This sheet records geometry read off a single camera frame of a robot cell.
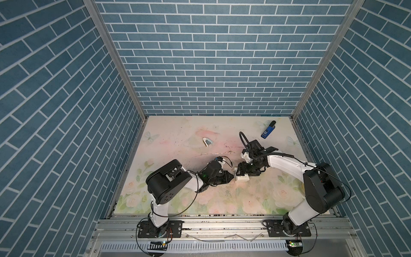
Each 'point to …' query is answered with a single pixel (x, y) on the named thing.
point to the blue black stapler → (266, 134)
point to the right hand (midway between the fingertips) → (242, 174)
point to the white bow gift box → (245, 178)
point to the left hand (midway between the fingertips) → (237, 180)
